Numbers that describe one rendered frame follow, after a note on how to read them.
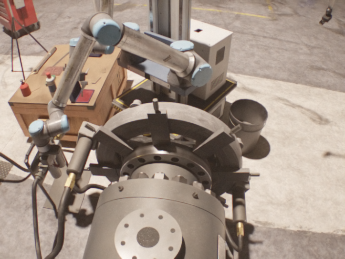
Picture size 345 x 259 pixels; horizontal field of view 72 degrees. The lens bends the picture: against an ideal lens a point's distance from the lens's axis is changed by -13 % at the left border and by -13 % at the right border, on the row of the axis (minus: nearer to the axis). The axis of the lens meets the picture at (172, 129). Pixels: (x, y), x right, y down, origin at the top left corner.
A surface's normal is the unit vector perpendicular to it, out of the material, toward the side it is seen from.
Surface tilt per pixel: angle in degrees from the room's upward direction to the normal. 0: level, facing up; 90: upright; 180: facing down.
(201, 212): 35
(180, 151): 16
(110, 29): 85
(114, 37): 86
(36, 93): 0
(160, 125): 90
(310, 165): 0
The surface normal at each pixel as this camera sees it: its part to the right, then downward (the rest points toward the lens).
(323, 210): 0.00, -0.70
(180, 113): 0.07, -0.20
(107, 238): -0.51, -0.64
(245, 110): -0.22, 0.65
